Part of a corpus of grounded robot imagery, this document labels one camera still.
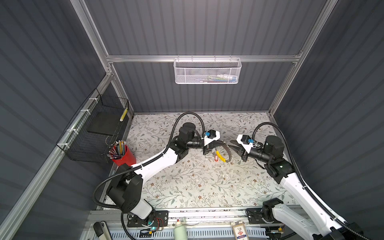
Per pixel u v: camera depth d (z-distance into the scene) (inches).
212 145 26.2
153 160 19.9
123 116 32.0
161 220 28.4
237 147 26.8
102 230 26.3
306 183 33.3
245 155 24.9
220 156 29.0
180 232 25.3
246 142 22.8
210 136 23.3
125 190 17.1
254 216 29.0
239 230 27.3
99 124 29.1
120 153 34.0
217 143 27.2
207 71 48.6
